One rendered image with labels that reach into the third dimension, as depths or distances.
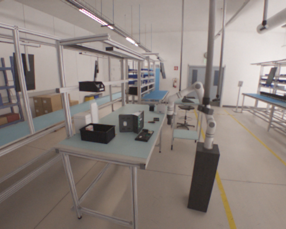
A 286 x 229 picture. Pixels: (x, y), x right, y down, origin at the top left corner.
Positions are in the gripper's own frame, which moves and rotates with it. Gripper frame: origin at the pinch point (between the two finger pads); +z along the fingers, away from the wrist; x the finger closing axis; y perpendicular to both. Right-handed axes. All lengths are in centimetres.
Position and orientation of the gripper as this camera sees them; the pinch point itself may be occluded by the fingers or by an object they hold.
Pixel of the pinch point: (171, 129)
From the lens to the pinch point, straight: 169.7
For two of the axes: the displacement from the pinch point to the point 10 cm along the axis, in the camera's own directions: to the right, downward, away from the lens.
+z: 0.0, 9.6, 2.7
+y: -9.3, -1.0, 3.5
